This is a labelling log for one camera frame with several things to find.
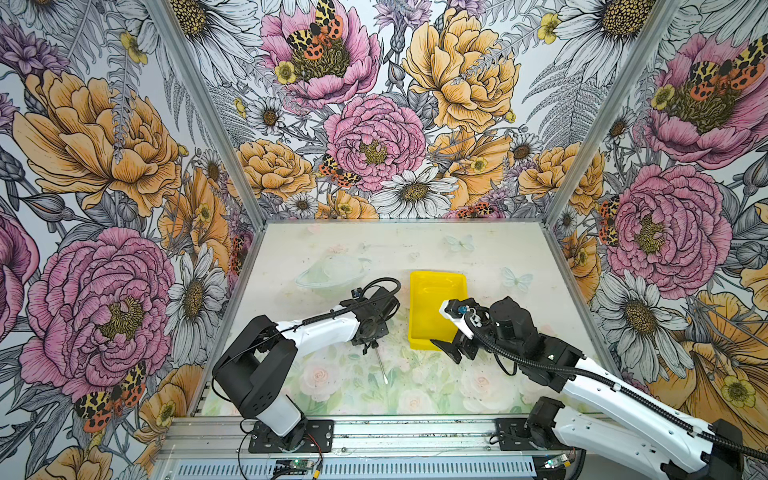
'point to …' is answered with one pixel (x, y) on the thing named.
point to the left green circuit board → (294, 464)
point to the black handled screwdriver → (381, 367)
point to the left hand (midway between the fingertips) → (371, 337)
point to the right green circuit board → (556, 461)
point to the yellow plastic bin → (428, 291)
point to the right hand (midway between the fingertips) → (446, 330)
